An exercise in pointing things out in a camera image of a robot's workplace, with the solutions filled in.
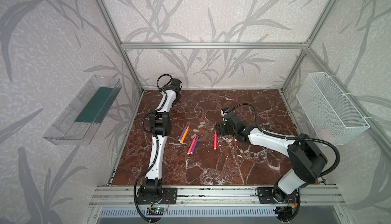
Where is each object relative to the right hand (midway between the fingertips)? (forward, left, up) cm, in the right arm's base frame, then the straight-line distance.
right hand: (220, 120), depth 91 cm
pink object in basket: (-16, -49, +10) cm, 53 cm away
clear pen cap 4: (-2, +15, -9) cm, 18 cm away
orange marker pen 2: (-19, -4, +15) cm, 25 cm away
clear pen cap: (+4, +11, -10) cm, 15 cm away
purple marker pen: (-4, +24, -9) cm, 26 cm away
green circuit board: (-44, +31, -9) cm, 54 cm away
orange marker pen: (-4, +23, -10) cm, 25 cm away
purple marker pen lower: (-12, +16, -9) cm, 22 cm away
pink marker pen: (-12, +18, -9) cm, 23 cm away
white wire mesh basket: (-12, -45, +25) cm, 53 cm away
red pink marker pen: (-9, +3, -9) cm, 13 cm away
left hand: (+27, +31, -6) cm, 41 cm away
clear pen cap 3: (-6, +17, -9) cm, 20 cm away
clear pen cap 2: (+1, +13, -9) cm, 16 cm away
